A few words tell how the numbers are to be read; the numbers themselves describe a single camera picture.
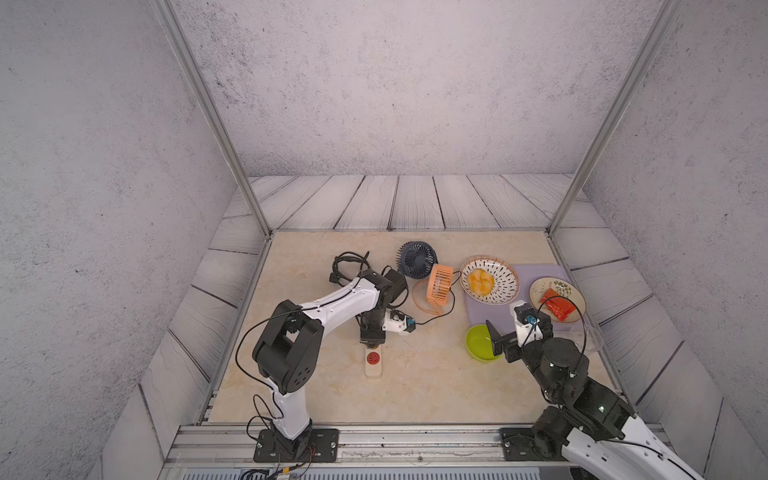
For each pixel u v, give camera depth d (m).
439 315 0.96
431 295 0.91
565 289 1.01
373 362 0.85
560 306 0.95
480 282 1.01
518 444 0.73
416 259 1.02
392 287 0.68
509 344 0.62
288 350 0.48
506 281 1.04
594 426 0.49
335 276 1.02
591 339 0.91
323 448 0.73
